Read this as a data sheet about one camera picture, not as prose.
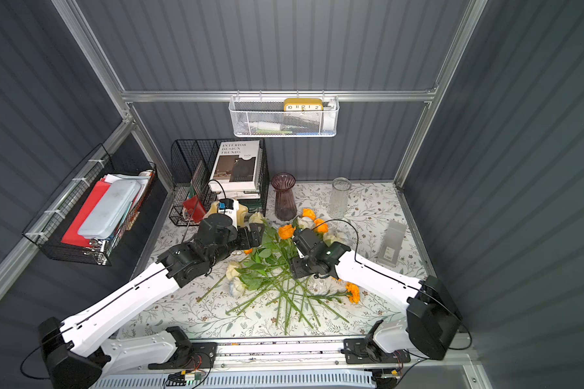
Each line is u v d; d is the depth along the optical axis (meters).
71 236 0.66
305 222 0.96
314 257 0.61
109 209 0.70
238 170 0.92
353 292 0.81
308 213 1.05
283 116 0.89
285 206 1.01
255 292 0.86
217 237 0.54
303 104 0.87
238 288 0.83
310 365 0.73
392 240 0.98
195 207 1.00
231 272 0.87
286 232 0.96
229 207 0.62
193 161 1.16
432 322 0.42
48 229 0.61
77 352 0.39
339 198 0.96
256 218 0.96
